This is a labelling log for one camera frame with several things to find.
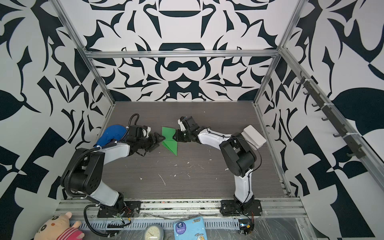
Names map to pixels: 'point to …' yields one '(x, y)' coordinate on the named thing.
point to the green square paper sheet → (170, 143)
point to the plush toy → (59, 227)
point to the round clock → (154, 232)
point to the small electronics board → (246, 229)
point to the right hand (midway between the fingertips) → (174, 136)
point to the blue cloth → (115, 132)
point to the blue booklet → (190, 229)
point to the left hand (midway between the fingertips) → (163, 138)
